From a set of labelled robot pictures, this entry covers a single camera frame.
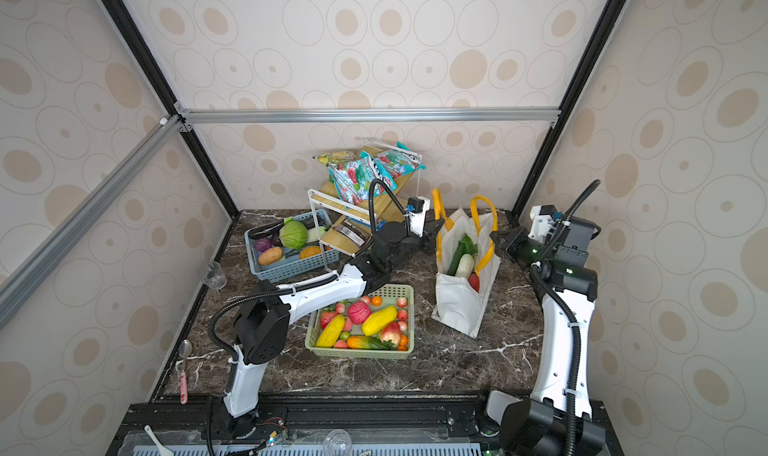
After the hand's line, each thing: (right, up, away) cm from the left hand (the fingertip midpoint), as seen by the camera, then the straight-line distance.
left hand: (452, 215), depth 73 cm
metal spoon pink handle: (-73, -37, +11) cm, 83 cm away
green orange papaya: (-21, -34, +9) cm, 41 cm away
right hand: (+9, -4, -2) cm, 11 cm away
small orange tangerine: (-20, -25, +19) cm, 37 cm away
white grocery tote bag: (+3, -24, +11) cm, 27 cm away
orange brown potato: (-56, -12, +27) cm, 63 cm away
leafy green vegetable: (+10, -8, +24) cm, 27 cm away
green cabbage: (-48, -4, +26) cm, 55 cm away
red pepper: (+6, -16, +2) cm, 18 cm away
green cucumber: (+6, -12, +23) cm, 26 cm away
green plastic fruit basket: (-19, -30, +12) cm, 38 cm away
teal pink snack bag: (-12, +17, +11) cm, 23 cm away
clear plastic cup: (-75, -18, +27) cm, 82 cm away
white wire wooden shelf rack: (-21, 0, +1) cm, 21 cm away
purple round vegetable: (-61, -8, +32) cm, 69 cm away
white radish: (+9, -14, +20) cm, 26 cm away
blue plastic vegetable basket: (-53, -10, +30) cm, 61 cm away
